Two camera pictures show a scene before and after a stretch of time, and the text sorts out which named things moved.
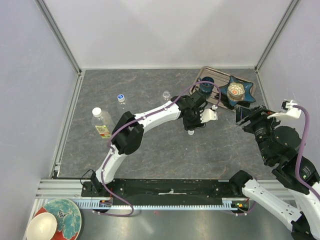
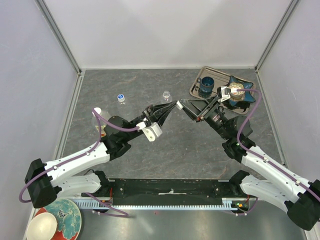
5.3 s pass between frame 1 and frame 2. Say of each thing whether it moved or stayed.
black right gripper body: moved
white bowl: stayed
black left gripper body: moved
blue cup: stayed
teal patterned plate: stayed
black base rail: stayed
